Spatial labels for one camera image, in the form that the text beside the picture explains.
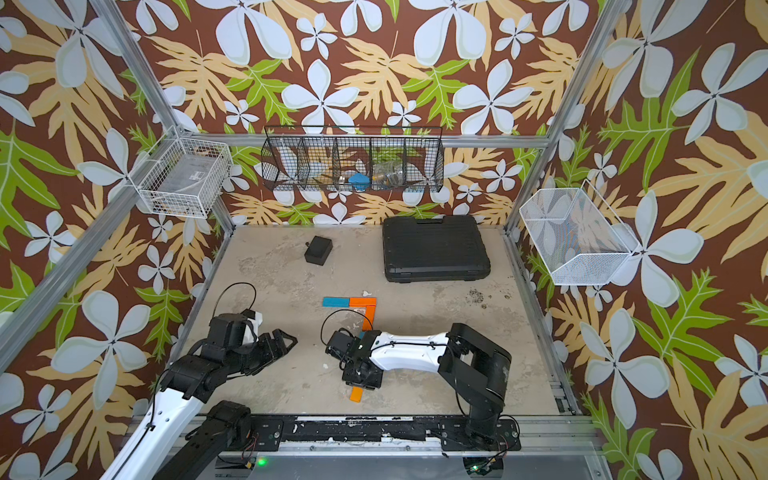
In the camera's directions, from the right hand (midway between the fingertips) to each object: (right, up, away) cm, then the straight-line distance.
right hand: (350, 383), depth 83 cm
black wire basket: (-1, +68, +16) cm, 70 cm away
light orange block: (+2, -2, -3) cm, 4 cm away
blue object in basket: (+2, +60, +13) cm, 62 cm away
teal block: (-6, +20, +14) cm, 26 cm away
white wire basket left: (-48, +59, +4) cm, 76 cm away
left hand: (-15, +13, -6) cm, 21 cm away
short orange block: (+2, +21, +16) cm, 26 cm away
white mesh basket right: (+63, +41, -2) cm, 75 cm away
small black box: (-15, +38, +25) cm, 48 cm away
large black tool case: (+33, +38, +23) cm, 55 cm away
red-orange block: (+5, +17, +14) cm, 22 cm away
